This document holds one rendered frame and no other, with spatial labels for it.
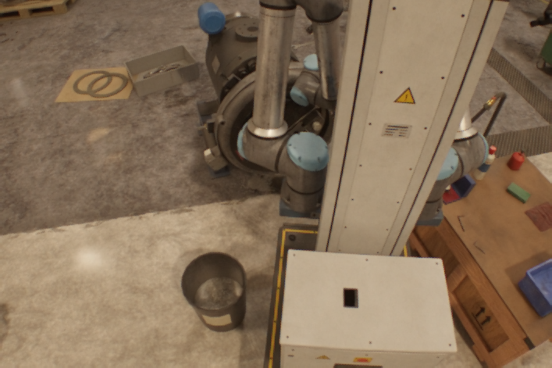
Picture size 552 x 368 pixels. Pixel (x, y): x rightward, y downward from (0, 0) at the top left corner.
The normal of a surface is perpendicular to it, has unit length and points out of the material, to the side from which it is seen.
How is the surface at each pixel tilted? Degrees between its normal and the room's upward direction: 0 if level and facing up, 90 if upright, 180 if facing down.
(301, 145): 5
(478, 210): 0
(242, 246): 0
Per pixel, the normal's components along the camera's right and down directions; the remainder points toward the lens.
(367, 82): -0.10, 0.72
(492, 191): 0.00, -0.69
